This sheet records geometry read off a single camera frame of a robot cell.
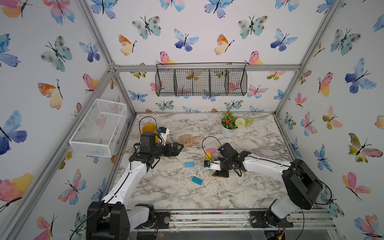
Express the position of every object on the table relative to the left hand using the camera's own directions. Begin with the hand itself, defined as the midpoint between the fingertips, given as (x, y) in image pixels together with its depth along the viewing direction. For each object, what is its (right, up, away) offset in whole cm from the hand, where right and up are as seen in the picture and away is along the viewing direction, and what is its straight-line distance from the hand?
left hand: (177, 144), depth 82 cm
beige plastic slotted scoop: (+4, 0, +20) cm, 21 cm away
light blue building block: (+6, -14, +12) cm, 19 cm away
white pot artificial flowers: (+31, +12, +14) cm, 36 cm away
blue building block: (+17, -12, -6) cm, 22 cm away
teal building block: (+10, -21, +5) cm, 24 cm away
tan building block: (+19, -18, +6) cm, 27 cm away
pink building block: (+19, -6, +16) cm, 26 cm away
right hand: (+21, -14, +5) cm, 25 cm away
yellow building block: (+18, -9, +15) cm, 25 cm away
